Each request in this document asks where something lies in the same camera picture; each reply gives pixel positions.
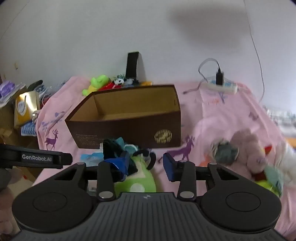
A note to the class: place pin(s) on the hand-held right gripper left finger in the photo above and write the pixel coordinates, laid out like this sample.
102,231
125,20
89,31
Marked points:
120,165

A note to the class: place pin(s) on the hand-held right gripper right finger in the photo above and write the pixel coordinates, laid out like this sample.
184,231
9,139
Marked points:
169,168

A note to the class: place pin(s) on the black cloth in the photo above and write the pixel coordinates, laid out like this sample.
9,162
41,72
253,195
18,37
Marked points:
111,148

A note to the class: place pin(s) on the teal knit cloth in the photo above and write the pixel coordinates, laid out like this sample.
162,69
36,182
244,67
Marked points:
126,144

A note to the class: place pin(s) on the round green plush toy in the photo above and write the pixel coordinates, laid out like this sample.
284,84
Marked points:
141,178

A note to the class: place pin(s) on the brown cardboard box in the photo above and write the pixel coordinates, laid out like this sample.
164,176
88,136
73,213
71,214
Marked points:
129,129

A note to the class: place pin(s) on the blue patterned cloth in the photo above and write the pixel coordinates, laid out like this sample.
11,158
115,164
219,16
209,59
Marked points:
29,129

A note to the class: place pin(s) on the light blue packet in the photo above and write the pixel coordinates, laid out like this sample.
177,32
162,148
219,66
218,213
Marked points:
91,157

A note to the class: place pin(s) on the cardboard carton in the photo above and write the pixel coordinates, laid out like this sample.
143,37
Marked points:
9,129

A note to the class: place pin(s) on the gold paper bag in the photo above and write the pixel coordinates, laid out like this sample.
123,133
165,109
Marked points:
24,109

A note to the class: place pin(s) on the pink printed bedsheet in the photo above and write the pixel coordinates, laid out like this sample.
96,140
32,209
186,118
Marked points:
219,115

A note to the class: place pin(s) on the purple packet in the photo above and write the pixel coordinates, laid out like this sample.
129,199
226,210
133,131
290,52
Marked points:
7,89

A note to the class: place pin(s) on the red plush toy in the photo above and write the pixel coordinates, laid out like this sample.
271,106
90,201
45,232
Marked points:
108,86

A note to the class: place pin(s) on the panda plush toy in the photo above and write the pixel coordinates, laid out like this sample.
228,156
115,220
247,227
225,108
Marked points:
121,81

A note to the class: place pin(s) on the pink plush toy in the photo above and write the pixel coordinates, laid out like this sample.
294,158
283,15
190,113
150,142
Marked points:
251,148

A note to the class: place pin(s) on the black phone stand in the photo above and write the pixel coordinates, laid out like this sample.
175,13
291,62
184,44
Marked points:
135,81

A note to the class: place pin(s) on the yellow book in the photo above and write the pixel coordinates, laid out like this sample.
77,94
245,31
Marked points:
146,83

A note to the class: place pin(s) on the bright green frog plush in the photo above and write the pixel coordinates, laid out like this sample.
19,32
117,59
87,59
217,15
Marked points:
97,82

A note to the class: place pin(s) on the white power strip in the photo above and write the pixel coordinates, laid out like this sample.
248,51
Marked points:
227,87

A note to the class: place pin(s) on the black smartphone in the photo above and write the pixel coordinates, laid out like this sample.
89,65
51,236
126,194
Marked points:
132,64

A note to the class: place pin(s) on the black charger plug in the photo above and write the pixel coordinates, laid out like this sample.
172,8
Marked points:
219,77

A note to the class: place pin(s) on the white plush toy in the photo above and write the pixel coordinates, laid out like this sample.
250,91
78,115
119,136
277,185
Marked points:
288,157

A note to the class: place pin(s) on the striped cloth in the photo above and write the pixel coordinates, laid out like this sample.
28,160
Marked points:
282,120

